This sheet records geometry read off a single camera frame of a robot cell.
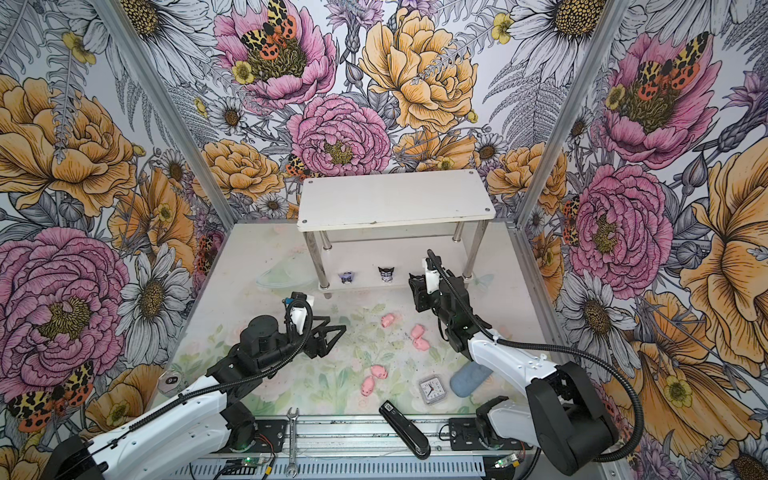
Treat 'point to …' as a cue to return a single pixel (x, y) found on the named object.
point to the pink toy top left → (386, 320)
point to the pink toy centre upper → (379, 371)
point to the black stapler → (409, 433)
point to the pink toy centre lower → (368, 386)
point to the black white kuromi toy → (386, 274)
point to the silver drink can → (171, 382)
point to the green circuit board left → (252, 461)
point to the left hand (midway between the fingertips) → (336, 331)
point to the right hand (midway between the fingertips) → (416, 287)
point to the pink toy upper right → (417, 331)
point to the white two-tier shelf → (376, 230)
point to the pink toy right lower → (421, 344)
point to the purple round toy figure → (346, 277)
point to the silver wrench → (292, 467)
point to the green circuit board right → (507, 461)
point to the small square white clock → (432, 390)
